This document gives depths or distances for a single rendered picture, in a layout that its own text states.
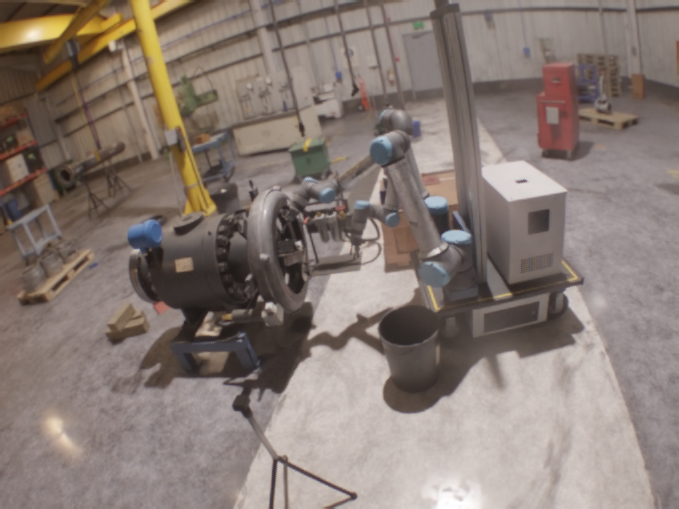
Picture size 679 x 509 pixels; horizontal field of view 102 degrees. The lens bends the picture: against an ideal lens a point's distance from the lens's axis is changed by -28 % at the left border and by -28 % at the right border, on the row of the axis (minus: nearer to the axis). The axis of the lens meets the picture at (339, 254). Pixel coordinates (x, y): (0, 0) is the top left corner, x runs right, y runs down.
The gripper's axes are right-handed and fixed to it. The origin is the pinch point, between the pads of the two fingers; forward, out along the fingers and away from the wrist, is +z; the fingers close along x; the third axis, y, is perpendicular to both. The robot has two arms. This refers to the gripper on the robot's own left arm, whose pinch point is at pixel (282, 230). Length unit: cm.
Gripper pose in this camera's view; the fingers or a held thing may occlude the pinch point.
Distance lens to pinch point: 217.7
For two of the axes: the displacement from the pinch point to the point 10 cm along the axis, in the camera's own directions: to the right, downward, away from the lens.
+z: -4.9, 8.7, -0.7
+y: -8.5, -5.0, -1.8
